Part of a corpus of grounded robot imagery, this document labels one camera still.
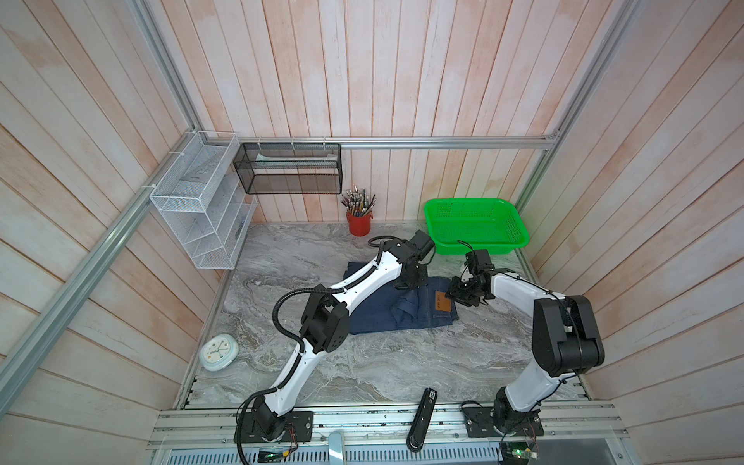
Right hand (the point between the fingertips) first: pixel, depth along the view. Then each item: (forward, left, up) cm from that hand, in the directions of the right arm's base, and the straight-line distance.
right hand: (449, 293), depth 96 cm
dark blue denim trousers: (-10, +18, +7) cm, 22 cm away
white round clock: (-22, +71, +1) cm, 75 cm away
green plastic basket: (+34, -21, -1) cm, 40 cm away
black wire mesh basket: (+38, +57, +23) cm, 72 cm away
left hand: (-3, +11, +7) cm, 14 cm away
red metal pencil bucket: (+29, +32, +2) cm, 43 cm away
